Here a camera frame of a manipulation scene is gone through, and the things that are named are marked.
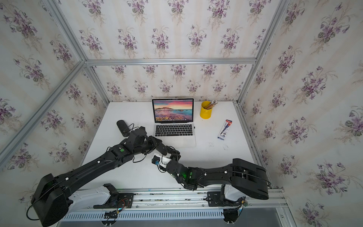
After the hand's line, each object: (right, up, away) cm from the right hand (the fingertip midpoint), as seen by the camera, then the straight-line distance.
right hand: (166, 150), depth 77 cm
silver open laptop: (+2, +17, +27) cm, 32 cm away
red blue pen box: (+40, +9, +24) cm, 47 cm away
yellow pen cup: (+26, +21, +28) cm, 44 cm away
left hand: (-2, +4, +1) cm, 5 cm away
